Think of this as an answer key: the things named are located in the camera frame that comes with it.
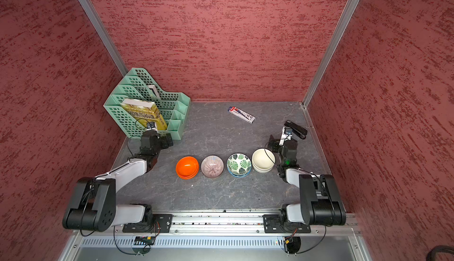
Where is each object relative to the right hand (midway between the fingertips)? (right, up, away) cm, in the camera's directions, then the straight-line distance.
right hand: (278, 137), depth 92 cm
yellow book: (-69, +13, -7) cm, 71 cm away
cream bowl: (-10, -11, -3) cm, 15 cm away
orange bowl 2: (-47, -17, -7) cm, 51 cm away
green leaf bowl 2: (-21, -17, -6) cm, 28 cm away
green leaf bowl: (-21, -14, -2) cm, 25 cm away
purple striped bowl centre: (-35, -14, -5) cm, 38 cm away
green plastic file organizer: (-78, +28, 0) cm, 83 cm away
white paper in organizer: (-74, +30, +13) cm, 81 cm away
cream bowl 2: (-10, -16, -7) cm, 20 cm away
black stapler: (+15, +2, +9) cm, 18 cm away
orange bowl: (-48, -14, -5) cm, 50 cm away
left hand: (-63, 0, -1) cm, 63 cm away
